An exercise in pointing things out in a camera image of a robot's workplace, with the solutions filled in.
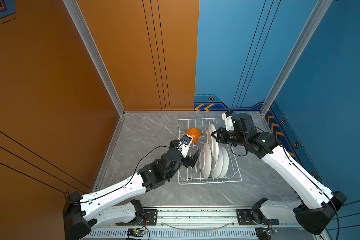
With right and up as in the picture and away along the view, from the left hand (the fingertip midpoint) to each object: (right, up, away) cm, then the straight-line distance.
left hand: (190, 144), depth 70 cm
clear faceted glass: (+8, 0, +21) cm, 22 cm away
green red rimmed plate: (+11, +1, +1) cm, 11 cm away
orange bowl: (+4, +4, +29) cm, 30 cm away
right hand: (+9, +5, 0) cm, 11 cm away
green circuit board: (-26, -42, 0) cm, 49 cm away
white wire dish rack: (+6, -18, +13) cm, 23 cm away
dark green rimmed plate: (+14, -12, +9) cm, 21 cm away
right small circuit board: (+35, -42, 0) cm, 55 cm away
